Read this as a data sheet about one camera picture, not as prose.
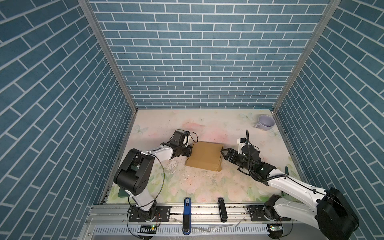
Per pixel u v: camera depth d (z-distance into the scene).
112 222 0.72
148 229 0.72
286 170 0.89
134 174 0.46
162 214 0.73
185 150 0.84
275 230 0.74
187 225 0.67
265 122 1.09
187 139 0.81
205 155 0.86
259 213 0.74
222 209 0.75
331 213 0.41
